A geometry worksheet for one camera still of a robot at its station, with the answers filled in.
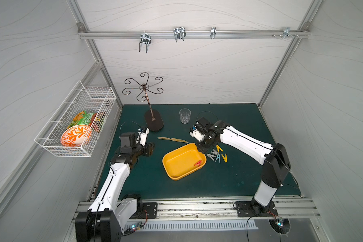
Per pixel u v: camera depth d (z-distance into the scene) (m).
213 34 0.78
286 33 0.77
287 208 0.76
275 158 0.48
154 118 1.09
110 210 0.40
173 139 1.01
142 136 0.73
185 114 1.11
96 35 0.78
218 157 0.91
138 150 0.68
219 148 0.96
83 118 0.66
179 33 0.77
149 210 0.73
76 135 0.64
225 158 0.91
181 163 0.89
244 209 0.72
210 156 0.93
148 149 0.73
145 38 0.78
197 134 0.76
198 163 0.88
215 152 0.93
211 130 0.60
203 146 0.73
